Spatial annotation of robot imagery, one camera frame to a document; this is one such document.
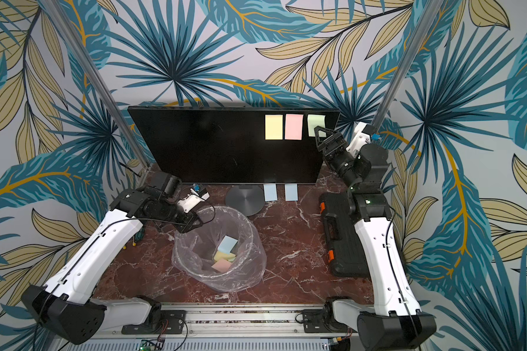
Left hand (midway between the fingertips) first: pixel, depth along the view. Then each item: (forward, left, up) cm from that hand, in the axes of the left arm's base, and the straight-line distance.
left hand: (196, 224), depth 73 cm
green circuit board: (-33, +15, -24) cm, 43 cm away
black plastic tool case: (+1, -54, -14) cm, 55 cm away
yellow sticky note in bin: (-5, -7, -14) cm, 16 cm away
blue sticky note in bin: (-2, -9, -11) cm, 14 cm away
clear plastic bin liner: (-9, -1, -2) cm, 9 cm away
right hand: (+14, -37, +27) cm, 48 cm away
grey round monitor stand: (+25, -15, -21) cm, 36 cm away
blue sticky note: (+19, -25, -7) cm, 32 cm away
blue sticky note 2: (+20, -34, -7) cm, 40 cm away
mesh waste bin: (-5, -8, -13) cm, 16 cm away
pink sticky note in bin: (-11, -9, -8) cm, 16 cm away
